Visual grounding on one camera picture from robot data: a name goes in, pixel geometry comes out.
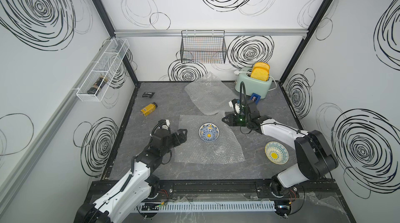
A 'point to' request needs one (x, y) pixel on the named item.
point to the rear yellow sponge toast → (262, 65)
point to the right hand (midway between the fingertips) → (223, 120)
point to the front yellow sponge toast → (260, 73)
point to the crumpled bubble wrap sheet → (209, 94)
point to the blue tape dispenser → (255, 97)
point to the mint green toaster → (261, 88)
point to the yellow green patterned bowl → (276, 152)
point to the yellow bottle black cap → (149, 109)
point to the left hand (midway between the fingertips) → (181, 133)
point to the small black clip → (149, 94)
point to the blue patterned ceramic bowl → (209, 132)
